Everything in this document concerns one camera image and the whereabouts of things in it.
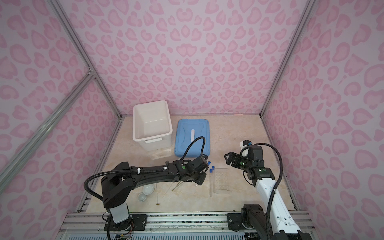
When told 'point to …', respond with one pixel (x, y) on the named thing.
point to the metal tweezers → (179, 183)
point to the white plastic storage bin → (152, 126)
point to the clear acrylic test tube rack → (221, 182)
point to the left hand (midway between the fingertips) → (205, 175)
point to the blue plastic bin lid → (187, 130)
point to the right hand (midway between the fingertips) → (231, 156)
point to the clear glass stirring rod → (166, 192)
